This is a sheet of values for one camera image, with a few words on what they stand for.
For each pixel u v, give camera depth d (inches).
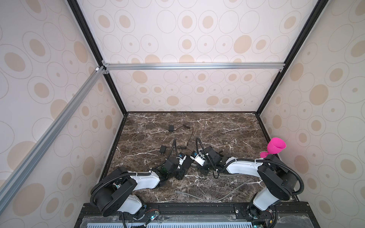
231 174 29.2
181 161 31.2
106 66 35.4
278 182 17.7
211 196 31.2
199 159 31.0
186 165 32.3
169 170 26.7
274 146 31.9
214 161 27.1
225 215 28.7
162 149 38.6
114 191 17.0
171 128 43.0
